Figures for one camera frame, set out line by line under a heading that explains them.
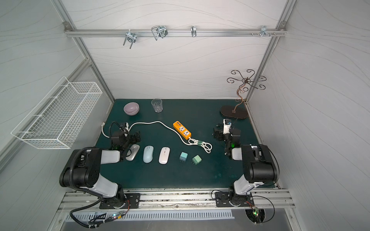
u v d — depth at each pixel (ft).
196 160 2.82
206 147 3.04
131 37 2.57
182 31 2.56
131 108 3.65
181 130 3.25
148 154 2.89
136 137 2.84
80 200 2.46
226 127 2.74
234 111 3.64
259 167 1.51
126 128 2.75
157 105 3.73
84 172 1.47
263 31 2.51
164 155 2.90
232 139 2.39
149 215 2.31
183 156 2.89
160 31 2.51
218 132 2.78
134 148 2.97
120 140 2.41
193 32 2.56
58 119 2.26
